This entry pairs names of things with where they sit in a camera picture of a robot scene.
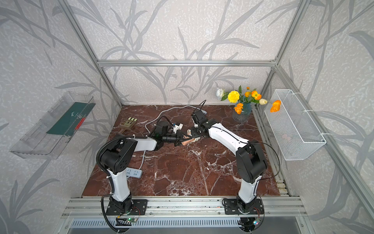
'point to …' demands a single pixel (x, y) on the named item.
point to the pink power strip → (186, 143)
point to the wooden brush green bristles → (126, 124)
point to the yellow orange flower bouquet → (248, 96)
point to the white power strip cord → (196, 139)
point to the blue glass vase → (245, 113)
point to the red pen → (80, 123)
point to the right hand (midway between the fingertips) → (195, 131)
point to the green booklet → (69, 121)
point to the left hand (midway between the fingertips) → (190, 140)
